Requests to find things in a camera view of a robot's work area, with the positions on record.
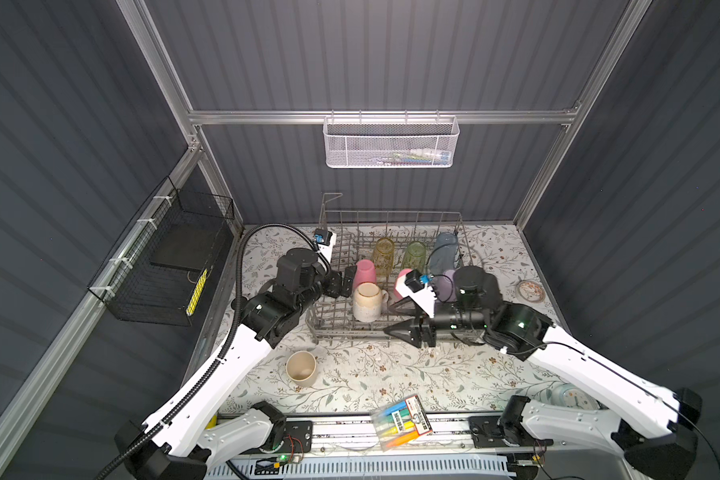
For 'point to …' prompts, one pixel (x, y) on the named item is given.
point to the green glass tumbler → (415, 257)
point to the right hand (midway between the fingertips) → (389, 323)
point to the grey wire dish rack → (357, 233)
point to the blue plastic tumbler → (444, 253)
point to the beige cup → (302, 368)
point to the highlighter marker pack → (401, 423)
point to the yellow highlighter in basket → (196, 292)
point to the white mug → (368, 300)
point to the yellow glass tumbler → (384, 257)
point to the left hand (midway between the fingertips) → (336, 261)
